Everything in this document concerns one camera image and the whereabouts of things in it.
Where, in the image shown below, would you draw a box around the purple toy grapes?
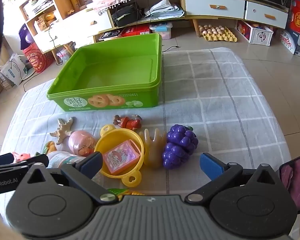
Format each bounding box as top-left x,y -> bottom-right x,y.
162,124 -> 199,170

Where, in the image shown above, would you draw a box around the brown rubber toy hand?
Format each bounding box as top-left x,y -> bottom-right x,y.
139,128 -> 169,168

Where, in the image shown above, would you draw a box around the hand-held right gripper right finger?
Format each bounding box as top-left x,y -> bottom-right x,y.
185,152 -> 285,204

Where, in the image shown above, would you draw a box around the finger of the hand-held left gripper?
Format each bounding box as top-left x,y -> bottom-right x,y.
0,154 -> 50,175
0,153 -> 14,166

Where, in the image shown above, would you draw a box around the clear storage box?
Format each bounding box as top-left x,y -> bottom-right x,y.
149,22 -> 173,40

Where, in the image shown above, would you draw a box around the yellow toy corn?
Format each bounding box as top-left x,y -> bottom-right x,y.
106,188 -> 145,200

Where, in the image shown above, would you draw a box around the dark phone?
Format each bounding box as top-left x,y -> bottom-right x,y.
279,151 -> 300,214

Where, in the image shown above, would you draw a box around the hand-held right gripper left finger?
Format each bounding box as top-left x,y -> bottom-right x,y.
16,152 -> 118,205

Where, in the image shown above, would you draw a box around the wooden open shelf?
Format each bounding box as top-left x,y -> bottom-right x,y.
19,0 -> 65,53

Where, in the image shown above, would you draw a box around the red gift box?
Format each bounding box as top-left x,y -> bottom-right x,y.
286,0 -> 300,34

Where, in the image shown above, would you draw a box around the white cabinet drawer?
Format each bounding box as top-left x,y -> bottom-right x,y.
65,9 -> 113,43

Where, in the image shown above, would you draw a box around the yellow egg tray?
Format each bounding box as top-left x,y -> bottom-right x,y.
199,24 -> 238,42

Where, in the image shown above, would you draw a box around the purple bag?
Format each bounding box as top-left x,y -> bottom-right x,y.
18,24 -> 37,50

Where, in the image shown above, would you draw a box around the pale folded bag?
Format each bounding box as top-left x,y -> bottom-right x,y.
145,0 -> 185,19

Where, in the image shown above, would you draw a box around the red flat box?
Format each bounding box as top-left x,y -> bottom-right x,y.
120,25 -> 150,37

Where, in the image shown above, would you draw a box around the small red brown figurine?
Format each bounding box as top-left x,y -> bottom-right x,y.
112,114 -> 143,130

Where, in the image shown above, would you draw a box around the orange toy carrot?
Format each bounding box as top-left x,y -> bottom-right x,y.
41,141 -> 58,155

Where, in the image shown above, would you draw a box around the black bag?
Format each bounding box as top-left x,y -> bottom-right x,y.
112,5 -> 142,28

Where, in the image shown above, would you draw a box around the white printed crate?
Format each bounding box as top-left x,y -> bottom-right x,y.
236,20 -> 274,47

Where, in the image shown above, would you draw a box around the white paper bag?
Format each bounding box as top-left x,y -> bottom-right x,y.
0,54 -> 28,85

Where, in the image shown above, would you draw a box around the pink capsule ball toy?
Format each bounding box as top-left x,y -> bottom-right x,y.
68,130 -> 97,158

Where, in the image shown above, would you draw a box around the green plastic box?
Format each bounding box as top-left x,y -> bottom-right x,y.
47,33 -> 163,112

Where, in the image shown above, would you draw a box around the clear plastic cup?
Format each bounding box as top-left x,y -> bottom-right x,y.
47,151 -> 90,171

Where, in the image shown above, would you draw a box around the yellow toy pot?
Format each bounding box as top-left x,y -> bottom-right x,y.
94,124 -> 147,188

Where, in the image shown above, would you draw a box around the narrow grey drawer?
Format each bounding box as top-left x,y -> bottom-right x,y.
245,1 -> 289,29

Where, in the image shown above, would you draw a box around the wide grey drawer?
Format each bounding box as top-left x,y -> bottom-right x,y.
185,0 -> 245,19

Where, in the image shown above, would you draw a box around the stack of papers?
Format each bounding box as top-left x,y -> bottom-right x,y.
31,0 -> 54,13

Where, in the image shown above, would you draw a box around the red printed bag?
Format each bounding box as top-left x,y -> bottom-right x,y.
22,42 -> 54,73

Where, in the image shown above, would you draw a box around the black floor cable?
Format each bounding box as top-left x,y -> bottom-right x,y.
162,45 -> 180,53

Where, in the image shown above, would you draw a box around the beige starfish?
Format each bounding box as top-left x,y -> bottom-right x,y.
49,117 -> 75,145

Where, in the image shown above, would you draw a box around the white blue carton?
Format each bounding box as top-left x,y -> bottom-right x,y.
275,29 -> 300,58

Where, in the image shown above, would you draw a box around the pink card box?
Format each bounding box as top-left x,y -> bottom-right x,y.
102,140 -> 141,175

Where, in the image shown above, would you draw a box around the pink rubber toy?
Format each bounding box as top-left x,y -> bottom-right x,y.
12,151 -> 32,163

